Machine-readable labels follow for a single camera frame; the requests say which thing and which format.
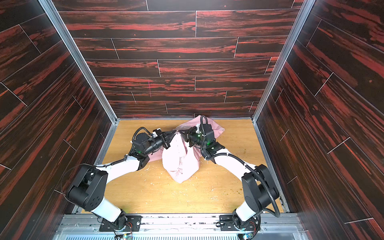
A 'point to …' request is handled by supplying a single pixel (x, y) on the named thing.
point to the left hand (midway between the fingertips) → (177, 130)
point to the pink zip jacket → (181, 154)
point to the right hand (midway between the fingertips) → (179, 128)
